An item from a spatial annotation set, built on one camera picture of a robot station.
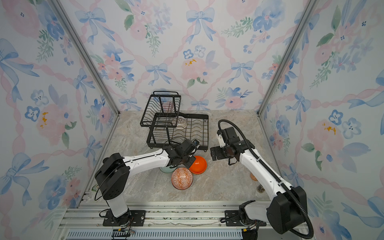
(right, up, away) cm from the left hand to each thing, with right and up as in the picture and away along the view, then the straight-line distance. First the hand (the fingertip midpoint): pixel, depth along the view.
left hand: (192, 157), depth 88 cm
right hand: (+15, +4, -5) cm, 16 cm away
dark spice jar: (+37, -16, -7) cm, 41 cm away
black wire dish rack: (-13, +18, -6) cm, 23 cm away
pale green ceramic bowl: (-15, -7, -1) cm, 16 cm away
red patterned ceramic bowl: (-6, -12, -3) cm, 13 cm away
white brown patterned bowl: (-9, +21, +22) cm, 32 cm away
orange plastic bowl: (+4, -5, -1) cm, 7 cm away
